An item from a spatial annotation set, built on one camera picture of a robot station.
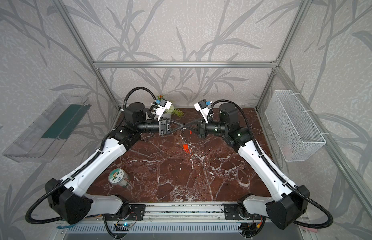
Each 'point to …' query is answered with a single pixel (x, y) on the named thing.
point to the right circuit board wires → (249, 229)
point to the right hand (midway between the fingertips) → (187, 122)
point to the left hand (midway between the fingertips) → (183, 124)
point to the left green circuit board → (122, 227)
